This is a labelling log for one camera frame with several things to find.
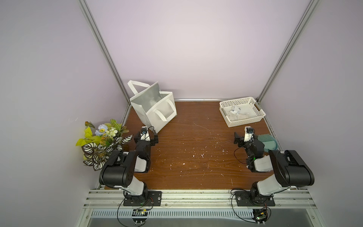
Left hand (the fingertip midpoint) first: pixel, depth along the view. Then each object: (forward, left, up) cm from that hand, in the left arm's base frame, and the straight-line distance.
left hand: (149, 130), depth 90 cm
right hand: (+1, -62, 0) cm, 62 cm away
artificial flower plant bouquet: (-18, +18, +15) cm, 30 cm away
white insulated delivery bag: (+8, -6, +13) cm, 16 cm away
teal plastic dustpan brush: (-3, -81, -8) cm, 82 cm away
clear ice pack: (+21, -62, -8) cm, 66 cm away
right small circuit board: (-43, -62, -12) cm, 77 cm away
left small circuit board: (-44, 0, -14) cm, 46 cm away
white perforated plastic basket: (+24, -68, -9) cm, 73 cm away
